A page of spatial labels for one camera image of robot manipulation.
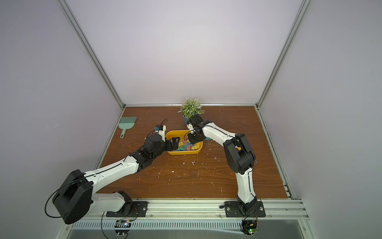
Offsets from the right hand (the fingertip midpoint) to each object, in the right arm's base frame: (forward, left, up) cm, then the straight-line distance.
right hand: (193, 137), depth 95 cm
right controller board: (-46, -29, -5) cm, 55 cm away
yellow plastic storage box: (-5, +5, -4) cm, 8 cm away
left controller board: (-47, +33, -6) cm, 58 cm away
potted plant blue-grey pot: (+15, +2, +13) cm, 20 cm away
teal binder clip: (-17, -9, +25) cm, 31 cm away
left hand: (-7, +10, +10) cm, 15 cm away
